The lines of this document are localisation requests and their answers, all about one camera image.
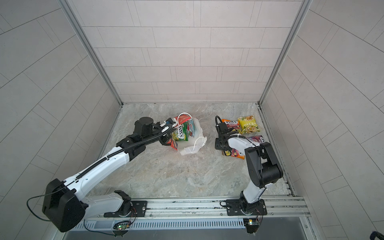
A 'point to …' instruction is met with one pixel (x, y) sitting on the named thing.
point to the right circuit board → (251, 224)
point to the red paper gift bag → (187, 138)
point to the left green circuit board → (121, 227)
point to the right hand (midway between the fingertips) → (219, 145)
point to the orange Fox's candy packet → (231, 124)
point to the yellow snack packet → (247, 124)
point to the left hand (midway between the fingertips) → (178, 126)
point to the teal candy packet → (191, 128)
